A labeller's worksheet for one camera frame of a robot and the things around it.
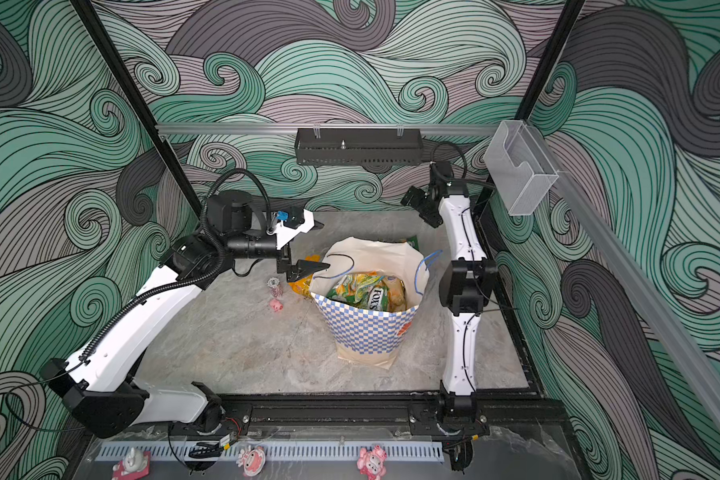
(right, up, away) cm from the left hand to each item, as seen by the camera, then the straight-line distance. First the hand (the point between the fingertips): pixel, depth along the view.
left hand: (325, 240), depth 61 cm
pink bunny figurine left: (-40, -47, 0) cm, 61 cm away
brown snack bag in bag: (+19, -18, +28) cm, 39 cm away
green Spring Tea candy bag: (+28, -1, +46) cm, 54 cm away
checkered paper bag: (+10, -23, +9) cm, 27 cm away
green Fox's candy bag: (+9, -14, +17) cm, 23 cm away
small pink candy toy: (-19, -20, +31) cm, 42 cm away
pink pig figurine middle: (-17, -49, +4) cm, 52 cm away
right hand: (+26, +11, +34) cm, 44 cm away
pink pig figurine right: (+10, -50, +4) cm, 51 cm away
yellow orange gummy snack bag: (-10, -15, +31) cm, 36 cm away
